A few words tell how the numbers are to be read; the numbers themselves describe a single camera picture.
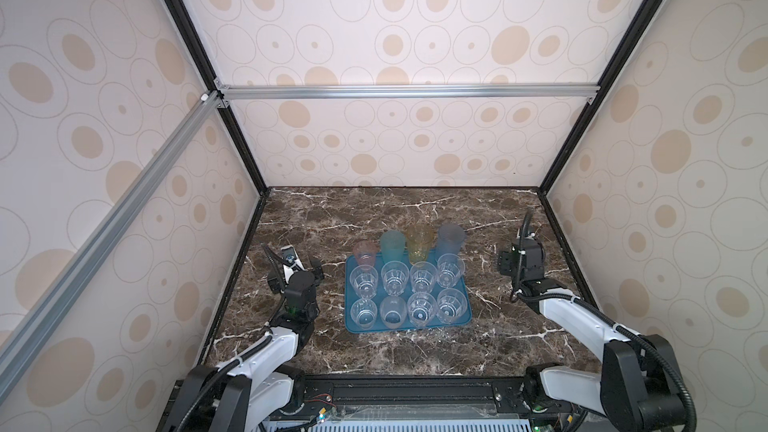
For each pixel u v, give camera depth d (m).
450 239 0.98
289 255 0.71
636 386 0.41
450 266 0.92
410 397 0.75
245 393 0.44
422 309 0.87
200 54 0.82
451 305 0.88
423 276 0.90
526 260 0.66
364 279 0.92
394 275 0.92
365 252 0.99
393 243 1.01
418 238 1.09
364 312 0.87
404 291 0.90
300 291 0.63
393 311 0.87
